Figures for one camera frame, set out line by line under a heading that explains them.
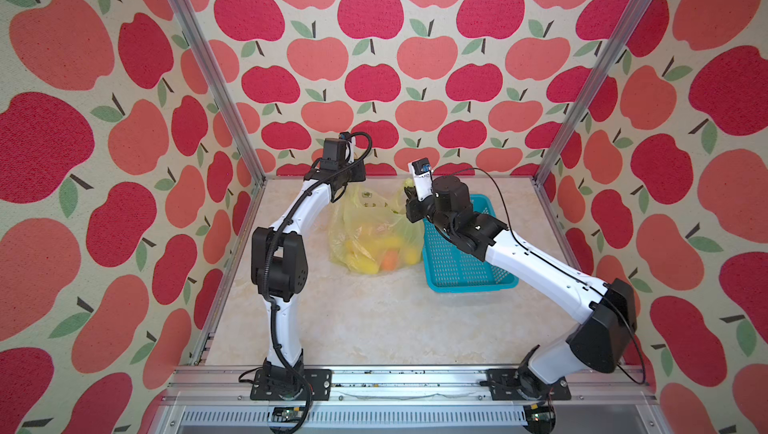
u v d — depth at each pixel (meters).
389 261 0.89
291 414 0.71
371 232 0.86
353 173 0.82
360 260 0.89
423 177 0.64
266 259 0.48
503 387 0.73
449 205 0.57
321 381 0.75
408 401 0.73
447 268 0.96
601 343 0.49
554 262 0.48
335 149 0.73
